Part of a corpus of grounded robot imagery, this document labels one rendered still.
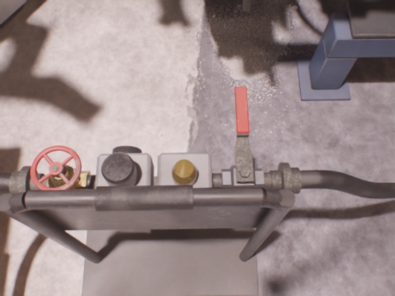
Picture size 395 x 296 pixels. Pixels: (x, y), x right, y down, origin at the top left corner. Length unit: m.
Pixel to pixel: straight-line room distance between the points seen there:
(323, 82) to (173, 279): 0.66
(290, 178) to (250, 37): 0.74
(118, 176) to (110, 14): 0.87
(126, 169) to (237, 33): 0.82
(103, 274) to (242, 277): 0.33
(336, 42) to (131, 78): 0.57
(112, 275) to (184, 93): 0.53
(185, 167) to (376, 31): 0.65
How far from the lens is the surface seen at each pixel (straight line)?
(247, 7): 1.09
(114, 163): 0.62
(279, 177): 0.68
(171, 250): 1.08
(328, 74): 1.21
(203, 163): 0.66
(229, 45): 1.32
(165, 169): 0.66
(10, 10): 1.42
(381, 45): 1.14
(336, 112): 1.27
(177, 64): 1.29
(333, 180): 0.70
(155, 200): 0.53
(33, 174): 0.65
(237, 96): 0.68
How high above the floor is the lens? 1.08
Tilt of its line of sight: 68 degrees down
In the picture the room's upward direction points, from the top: straight up
